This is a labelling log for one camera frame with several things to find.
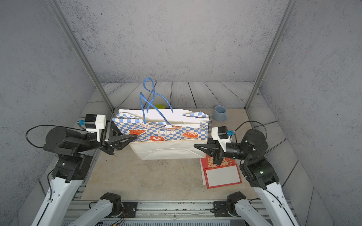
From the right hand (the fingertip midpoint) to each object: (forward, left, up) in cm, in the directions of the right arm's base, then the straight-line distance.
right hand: (196, 146), depth 51 cm
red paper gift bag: (+3, -12, -39) cm, 41 cm away
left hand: (-1, +20, +8) cm, 21 cm away
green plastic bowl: (+59, +27, -36) cm, 74 cm away
